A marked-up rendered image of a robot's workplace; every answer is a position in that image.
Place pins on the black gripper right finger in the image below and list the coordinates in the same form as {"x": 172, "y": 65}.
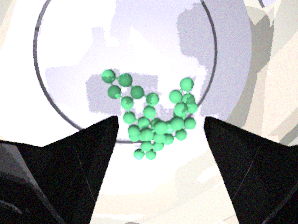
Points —
{"x": 259, "y": 174}

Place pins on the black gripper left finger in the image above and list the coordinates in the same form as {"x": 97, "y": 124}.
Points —
{"x": 66, "y": 175}

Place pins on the pale lavender round bead board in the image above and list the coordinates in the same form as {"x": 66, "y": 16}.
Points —
{"x": 59, "y": 48}

